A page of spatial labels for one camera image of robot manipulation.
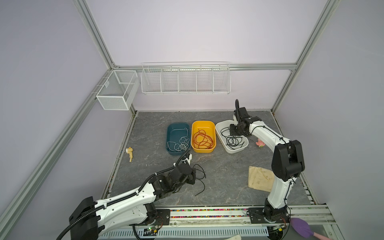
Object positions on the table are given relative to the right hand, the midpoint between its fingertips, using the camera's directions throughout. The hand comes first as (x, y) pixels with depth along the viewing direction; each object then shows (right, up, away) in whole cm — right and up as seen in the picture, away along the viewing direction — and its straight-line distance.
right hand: (234, 132), depth 95 cm
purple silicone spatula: (+27, -45, -24) cm, 58 cm away
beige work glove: (+14, -27, -9) cm, 32 cm away
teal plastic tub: (-37, -5, +7) cm, 38 cm away
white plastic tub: (-7, +4, +12) cm, 15 cm away
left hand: (-25, -20, -18) cm, 36 cm away
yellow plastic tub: (-15, +3, +11) cm, 19 cm away
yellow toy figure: (-68, -12, +1) cm, 69 cm away
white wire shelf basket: (-31, +36, +3) cm, 47 cm away
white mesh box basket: (-79, +28, +6) cm, 84 cm away
